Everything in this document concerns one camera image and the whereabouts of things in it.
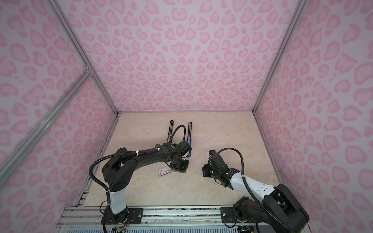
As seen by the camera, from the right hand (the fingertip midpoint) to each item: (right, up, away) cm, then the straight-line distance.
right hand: (202, 168), depth 85 cm
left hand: (-9, 0, +2) cm, 9 cm away
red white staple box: (-23, -2, +3) cm, 23 cm away
